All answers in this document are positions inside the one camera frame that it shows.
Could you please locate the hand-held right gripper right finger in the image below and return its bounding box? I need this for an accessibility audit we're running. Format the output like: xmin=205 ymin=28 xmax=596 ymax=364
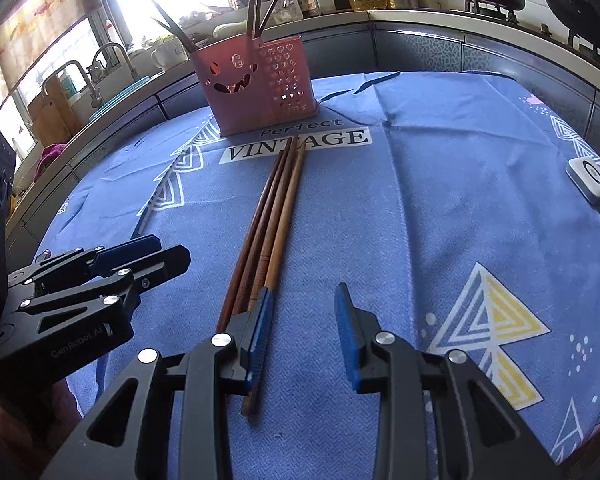
xmin=335 ymin=284 xmax=565 ymax=480

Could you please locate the white mug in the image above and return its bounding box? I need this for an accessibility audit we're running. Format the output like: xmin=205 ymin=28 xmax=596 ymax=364
xmin=151 ymin=40 xmax=189 ymax=72

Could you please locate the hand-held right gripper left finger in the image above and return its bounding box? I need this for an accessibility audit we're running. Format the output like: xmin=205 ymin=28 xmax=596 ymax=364
xmin=40 ymin=287 xmax=276 ymax=480

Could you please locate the wooden cutting board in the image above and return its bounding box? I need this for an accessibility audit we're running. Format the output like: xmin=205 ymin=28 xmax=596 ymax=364
xmin=30 ymin=77 xmax=77 ymax=144

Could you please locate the blue printed tablecloth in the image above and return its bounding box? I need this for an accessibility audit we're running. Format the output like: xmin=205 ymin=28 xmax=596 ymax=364
xmin=35 ymin=70 xmax=600 ymax=480

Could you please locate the magenta cloth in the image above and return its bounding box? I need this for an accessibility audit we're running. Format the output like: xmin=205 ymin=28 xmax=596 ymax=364
xmin=35 ymin=143 xmax=67 ymax=177

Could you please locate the black gas stove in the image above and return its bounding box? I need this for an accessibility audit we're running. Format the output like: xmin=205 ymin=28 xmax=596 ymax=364
xmin=462 ymin=0 xmax=600 ymax=75

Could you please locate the steel faucet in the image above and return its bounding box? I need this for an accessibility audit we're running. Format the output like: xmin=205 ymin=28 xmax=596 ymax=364
xmin=90 ymin=42 xmax=137 ymax=82
xmin=42 ymin=60 xmax=102 ymax=107

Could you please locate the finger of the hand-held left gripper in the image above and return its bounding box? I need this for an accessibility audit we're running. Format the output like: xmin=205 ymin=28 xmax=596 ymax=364
xmin=0 ymin=245 xmax=192 ymax=367
xmin=7 ymin=234 xmax=162 ymax=300

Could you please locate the pink plastic utensil holder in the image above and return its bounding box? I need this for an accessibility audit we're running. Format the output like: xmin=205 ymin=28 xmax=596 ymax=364
xmin=189 ymin=35 xmax=321 ymax=137

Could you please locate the small white square device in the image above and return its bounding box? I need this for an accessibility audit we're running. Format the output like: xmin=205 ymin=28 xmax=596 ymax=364
xmin=566 ymin=157 xmax=600 ymax=206

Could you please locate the blue plastic basin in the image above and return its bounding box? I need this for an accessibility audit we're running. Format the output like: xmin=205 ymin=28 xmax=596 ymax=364
xmin=87 ymin=74 xmax=154 ymax=122

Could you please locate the printed window blind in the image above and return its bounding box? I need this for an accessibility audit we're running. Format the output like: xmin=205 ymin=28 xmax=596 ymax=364
xmin=0 ymin=0 xmax=107 ymax=112

